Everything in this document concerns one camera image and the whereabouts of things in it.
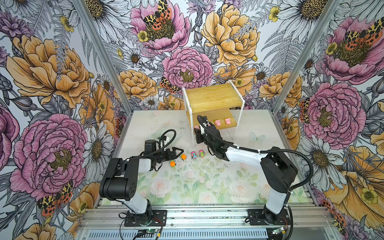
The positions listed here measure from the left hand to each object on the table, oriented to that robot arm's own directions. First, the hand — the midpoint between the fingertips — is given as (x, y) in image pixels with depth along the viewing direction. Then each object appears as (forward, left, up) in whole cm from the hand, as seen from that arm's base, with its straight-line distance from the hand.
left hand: (179, 155), depth 92 cm
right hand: (+9, -11, +11) cm, 19 cm away
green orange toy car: (-5, +4, -1) cm, 6 cm away
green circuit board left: (-37, +11, -4) cm, 39 cm away
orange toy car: (0, -3, -2) cm, 4 cm away
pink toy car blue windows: (+1, -9, -2) cm, 9 cm away
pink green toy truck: (+2, -14, -2) cm, 14 cm away
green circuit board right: (-38, -48, -4) cm, 61 cm away
